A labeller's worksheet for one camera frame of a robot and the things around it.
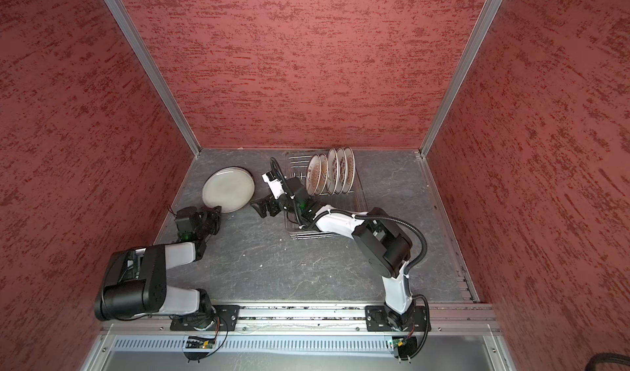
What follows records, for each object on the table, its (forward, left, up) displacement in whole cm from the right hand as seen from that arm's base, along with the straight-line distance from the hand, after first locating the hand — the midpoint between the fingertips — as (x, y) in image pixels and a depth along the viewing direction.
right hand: (259, 201), depth 84 cm
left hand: (+4, +16, -9) cm, 18 cm away
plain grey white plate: (+12, +15, -7) cm, 20 cm away
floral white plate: (+19, -27, -6) cm, 34 cm away
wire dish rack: (-10, -16, +12) cm, 23 cm away
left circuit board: (-39, +14, -16) cm, 45 cm away
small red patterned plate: (+19, -19, -8) cm, 28 cm away
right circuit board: (-42, -46, -18) cm, 65 cm away
